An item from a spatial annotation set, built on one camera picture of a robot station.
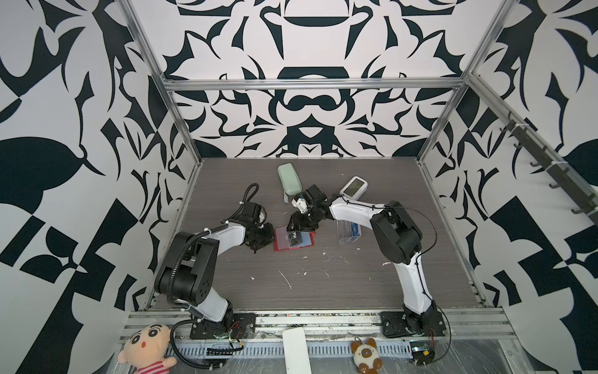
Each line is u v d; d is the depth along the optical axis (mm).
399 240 548
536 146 636
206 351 713
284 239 936
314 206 781
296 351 663
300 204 913
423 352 711
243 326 743
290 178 1108
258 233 809
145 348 645
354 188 1049
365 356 672
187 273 457
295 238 918
